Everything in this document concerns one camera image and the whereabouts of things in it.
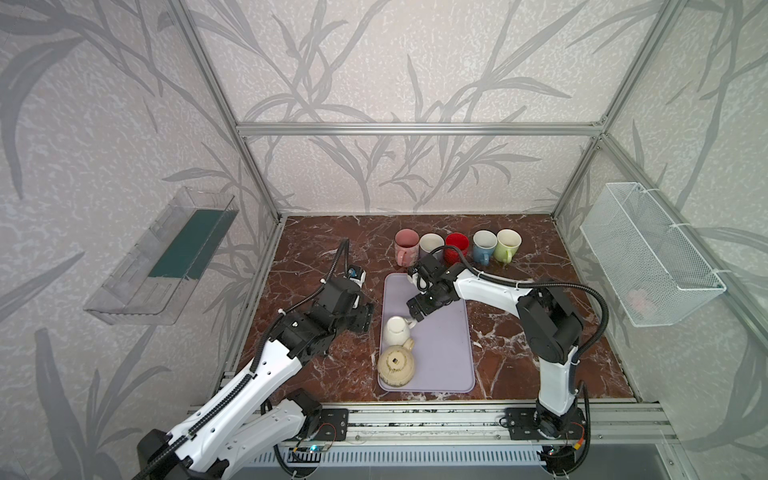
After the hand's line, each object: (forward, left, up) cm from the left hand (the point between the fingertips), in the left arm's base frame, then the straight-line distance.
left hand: (366, 296), depth 76 cm
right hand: (+9, -16, -16) cm, 24 cm away
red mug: (+27, -29, -11) cm, 42 cm away
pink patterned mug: (+24, -11, -9) cm, 28 cm away
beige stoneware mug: (-14, -8, -10) cm, 19 cm away
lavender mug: (+29, -19, -13) cm, 37 cm away
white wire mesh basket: (-2, -63, +16) cm, 65 cm away
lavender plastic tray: (-9, -21, -17) cm, 29 cm away
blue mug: (+26, -37, -10) cm, 46 cm away
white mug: (-5, -8, -9) cm, 13 cm away
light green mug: (+28, -46, -11) cm, 55 cm away
